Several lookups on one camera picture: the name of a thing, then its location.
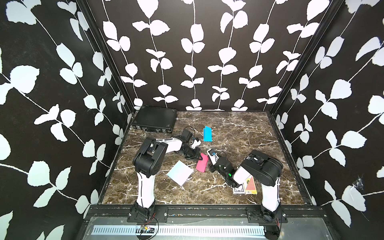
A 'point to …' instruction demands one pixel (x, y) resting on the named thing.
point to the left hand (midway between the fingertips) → (202, 156)
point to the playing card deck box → (240, 190)
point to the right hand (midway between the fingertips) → (207, 154)
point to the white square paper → (180, 173)
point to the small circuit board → (146, 229)
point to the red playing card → (250, 188)
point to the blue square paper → (207, 134)
